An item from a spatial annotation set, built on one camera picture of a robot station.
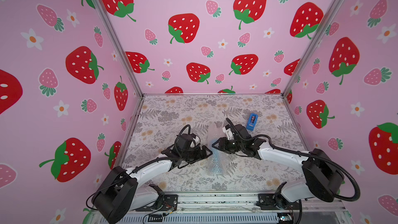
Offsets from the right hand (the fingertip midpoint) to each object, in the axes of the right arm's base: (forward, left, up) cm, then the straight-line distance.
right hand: (211, 149), depth 80 cm
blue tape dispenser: (+23, -25, -9) cm, 35 cm away
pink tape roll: (+27, -26, -7) cm, 38 cm away
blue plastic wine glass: (-9, -3, -5) cm, 11 cm away
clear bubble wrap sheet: (-2, -10, -12) cm, 16 cm away
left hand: (-2, +1, -4) cm, 4 cm away
